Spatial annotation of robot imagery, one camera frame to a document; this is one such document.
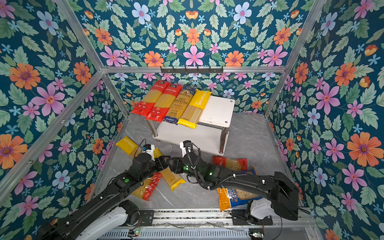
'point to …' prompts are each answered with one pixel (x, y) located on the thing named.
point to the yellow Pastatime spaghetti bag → (192, 113)
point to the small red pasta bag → (233, 164)
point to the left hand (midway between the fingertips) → (170, 156)
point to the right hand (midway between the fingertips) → (169, 159)
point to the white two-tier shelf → (211, 133)
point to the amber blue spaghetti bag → (180, 104)
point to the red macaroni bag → (145, 190)
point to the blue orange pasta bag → (229, 197)
